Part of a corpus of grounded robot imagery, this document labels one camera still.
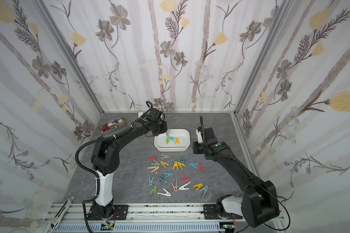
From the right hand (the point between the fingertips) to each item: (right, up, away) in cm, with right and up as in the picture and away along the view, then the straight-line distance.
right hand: (196, 146), depth 83 cm
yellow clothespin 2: (-20, -13, +7) cm, 24 cm away
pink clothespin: (-12, -23, -1) cm, 26 cm away
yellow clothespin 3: (+1, -23, -1) cm, 23 cm away
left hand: (-16, +11, +11) cm, 22 cm away
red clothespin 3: (-7, -20, +2) cm, 22 cm away
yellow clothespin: (-12, +2, +19) cm, 23 cm away
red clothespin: (-28, -9, +10) cm, 31 cm away
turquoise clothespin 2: (-1, -13, +7) cm, 15 cm away
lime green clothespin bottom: (-25, -25, -1) cm, 35 cm away
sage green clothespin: (-27, -21, +1) cm, 34 cm away
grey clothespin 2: (-19, -8, +11) cm, 24 cm away
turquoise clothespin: (-15, +3, +20) cm, 26 cm away
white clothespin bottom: (-17, -26, -3) cm, 31 cm away
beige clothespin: (-25, -15, +6) cm, 30 cm away
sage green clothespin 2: (+4, -25, -2) cm, 25 cm away
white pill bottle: (-39, +21, +22) cm, 50 cm away
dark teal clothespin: (-8, -11, +9) cm, 16 cm away
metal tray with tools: (-63, +12, +28) cm, 70 cm away
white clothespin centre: (-8, -24, -1) cm, 25 cm away
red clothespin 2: (+3, -14, +7) cm, 16 cm away
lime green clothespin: (-18, +1, +18) cm, 26 cm away
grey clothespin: (-18, +7, +10) cm, 21 cm away
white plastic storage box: (-7, +5, +21) cm, 23 cm away
